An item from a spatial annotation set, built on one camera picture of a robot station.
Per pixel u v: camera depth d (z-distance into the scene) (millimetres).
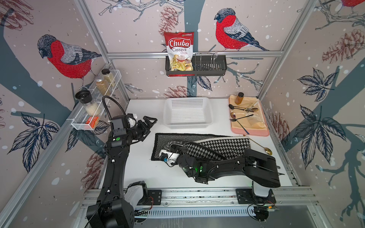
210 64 946
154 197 728
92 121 642
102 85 747
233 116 1069
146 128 661
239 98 1111
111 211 365
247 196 730
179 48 830
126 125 589
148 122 673
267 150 901
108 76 810
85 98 636
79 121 668
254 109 1111
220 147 919
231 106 1141
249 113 1102
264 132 999
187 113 1104
